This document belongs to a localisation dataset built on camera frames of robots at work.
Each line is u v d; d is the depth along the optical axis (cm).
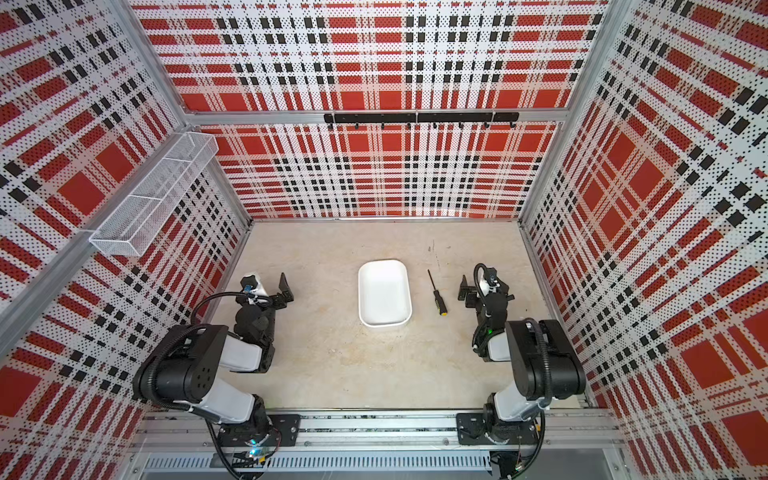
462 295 86
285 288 83
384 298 96
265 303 78
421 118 88
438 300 96
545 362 44
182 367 45
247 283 74
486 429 71
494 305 71
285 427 75
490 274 74
